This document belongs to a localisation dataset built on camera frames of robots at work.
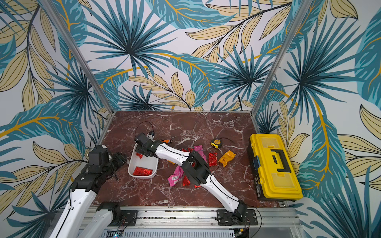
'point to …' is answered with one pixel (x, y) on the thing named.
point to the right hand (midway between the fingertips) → (138, 148)
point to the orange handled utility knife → (167, 141)
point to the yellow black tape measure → (216, 143)
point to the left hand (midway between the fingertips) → (123, 159)
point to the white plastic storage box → (146, 162)
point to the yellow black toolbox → (274, 177)
